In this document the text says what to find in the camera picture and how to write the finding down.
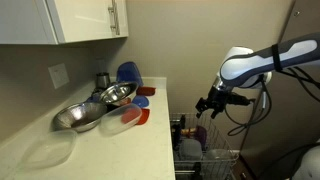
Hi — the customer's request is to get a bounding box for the metal wire dishwasher rack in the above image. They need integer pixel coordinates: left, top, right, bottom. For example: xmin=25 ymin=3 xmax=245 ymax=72
xmin=169 ymin=112 xmax=240 ymax=180

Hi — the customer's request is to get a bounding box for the red plastic container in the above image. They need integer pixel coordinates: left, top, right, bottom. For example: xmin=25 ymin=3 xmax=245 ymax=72
xmin=135 ymin=85 xmax=157 ymax=97

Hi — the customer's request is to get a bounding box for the tall blue plastic container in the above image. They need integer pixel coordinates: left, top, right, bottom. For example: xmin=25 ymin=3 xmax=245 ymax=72
xmin=115 ymin=61 xmax=145 ymax=88

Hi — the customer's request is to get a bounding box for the blue plastic lid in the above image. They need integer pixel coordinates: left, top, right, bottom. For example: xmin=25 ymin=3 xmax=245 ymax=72
xmin=131 ymin=94 xmax=151 ymax=109

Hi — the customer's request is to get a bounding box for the black kitchen item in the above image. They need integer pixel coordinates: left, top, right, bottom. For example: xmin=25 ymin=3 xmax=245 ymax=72
xmin=171 ymin=114 xmax=187 ymax=148

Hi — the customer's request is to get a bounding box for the purple cup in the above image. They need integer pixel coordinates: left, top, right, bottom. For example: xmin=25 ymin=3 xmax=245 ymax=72
xmin=193 ymin=124 xmax=208 ymax=152

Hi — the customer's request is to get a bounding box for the clear container with red inside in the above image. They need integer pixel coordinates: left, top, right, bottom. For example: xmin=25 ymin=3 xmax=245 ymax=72
xmin=98 ymin=102 xmax=143 ymax=136

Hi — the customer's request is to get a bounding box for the large steel mixing bowl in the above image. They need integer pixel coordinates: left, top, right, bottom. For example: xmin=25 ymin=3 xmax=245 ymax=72
xmin=51 ymin=101 xmax=109 ymax=134

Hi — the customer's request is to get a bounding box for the white wall switch plate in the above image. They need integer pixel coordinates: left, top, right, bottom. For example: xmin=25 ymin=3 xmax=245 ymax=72
xmin=47 ymin=62 xmax=71 ymax=90

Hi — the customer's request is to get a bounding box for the steel cup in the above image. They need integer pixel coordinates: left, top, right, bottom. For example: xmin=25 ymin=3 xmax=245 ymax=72
xmin=95 ymin=71 xmax=112 ymax=91

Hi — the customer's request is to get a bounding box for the clear square food container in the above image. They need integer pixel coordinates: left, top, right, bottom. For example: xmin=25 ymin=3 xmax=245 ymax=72
xmin=178 ymin=138 xmax=204 ymax=162

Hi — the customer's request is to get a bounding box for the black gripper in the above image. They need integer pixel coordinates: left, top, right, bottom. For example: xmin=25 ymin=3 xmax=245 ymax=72
xmin=195 ymin=86 xmax=232 ymax=120

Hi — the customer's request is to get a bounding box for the orange wooden utensil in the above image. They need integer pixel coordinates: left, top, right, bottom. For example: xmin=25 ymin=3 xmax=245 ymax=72
xmin=180 ymin=127 xmax=197 ymax=137

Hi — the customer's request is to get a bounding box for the clear round plastic bowl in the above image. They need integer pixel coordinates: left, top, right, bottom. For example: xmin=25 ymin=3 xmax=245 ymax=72
xmin=202 ymin=148 xmax=235 ymax=180

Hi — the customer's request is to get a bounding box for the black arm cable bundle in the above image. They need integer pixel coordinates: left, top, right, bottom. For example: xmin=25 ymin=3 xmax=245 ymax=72
xmin=279 ymin=66 xmax=320 ymax=103

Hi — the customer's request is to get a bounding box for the small steel mixing bowl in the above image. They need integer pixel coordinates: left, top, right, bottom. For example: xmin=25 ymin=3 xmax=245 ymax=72
xmin=98 ymin=80 xmax=140 ymax=106

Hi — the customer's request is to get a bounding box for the empty clear plastic container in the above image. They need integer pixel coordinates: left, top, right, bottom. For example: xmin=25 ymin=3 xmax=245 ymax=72
xmin=20 ymin=128 xmax=79 ymax=170

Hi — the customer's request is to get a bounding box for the red plastic lid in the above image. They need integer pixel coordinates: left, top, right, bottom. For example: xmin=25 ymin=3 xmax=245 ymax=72
xmin=135 ymin=107 xmax=151 ymax=126

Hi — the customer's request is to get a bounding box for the silver cabinet bar handle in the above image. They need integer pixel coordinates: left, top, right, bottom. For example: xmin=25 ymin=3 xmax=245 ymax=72
xmin=107 ymin=5 xmax=117 ymax=32

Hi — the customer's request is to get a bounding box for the white wall cabinet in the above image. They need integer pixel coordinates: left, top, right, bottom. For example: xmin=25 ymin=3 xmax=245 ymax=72
xmin=0 ymin=0 xmax=130 ymax=46

